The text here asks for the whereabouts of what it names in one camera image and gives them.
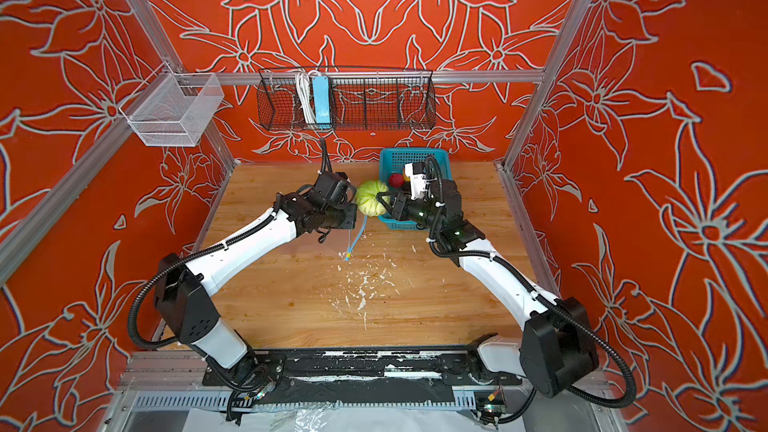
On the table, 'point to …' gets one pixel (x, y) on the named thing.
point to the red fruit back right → (396, 180)
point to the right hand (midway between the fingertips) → (375, 196)
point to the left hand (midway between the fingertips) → (354, 213)
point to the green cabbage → (366, 198)
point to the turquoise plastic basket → (394, 160)
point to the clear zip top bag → (354, 236)
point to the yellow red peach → (406, 178)
